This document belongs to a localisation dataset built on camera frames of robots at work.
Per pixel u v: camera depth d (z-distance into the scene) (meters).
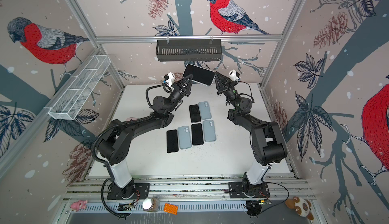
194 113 1.04
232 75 0.73
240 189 0.73
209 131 0.96
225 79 0.69
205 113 1.06
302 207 0.67
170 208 0.68
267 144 0.48
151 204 0.61
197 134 0.93
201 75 0.67
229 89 0.65
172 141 0.93
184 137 0.93
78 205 0.68
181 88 0.67
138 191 0.73
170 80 0.71
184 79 0.70
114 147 0.48
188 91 0.73
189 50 1.06
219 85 0.68
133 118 0.95
